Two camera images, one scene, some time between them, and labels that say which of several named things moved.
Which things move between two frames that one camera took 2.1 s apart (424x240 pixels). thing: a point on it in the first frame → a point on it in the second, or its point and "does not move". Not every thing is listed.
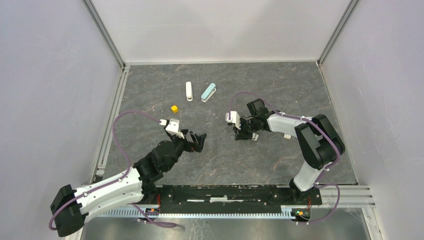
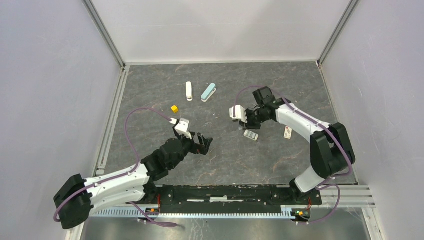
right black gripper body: [247, 127] → [255, 118]
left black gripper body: [185, 145] does not move
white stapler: [189, 91] does not move
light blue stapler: [208, 93] does not move
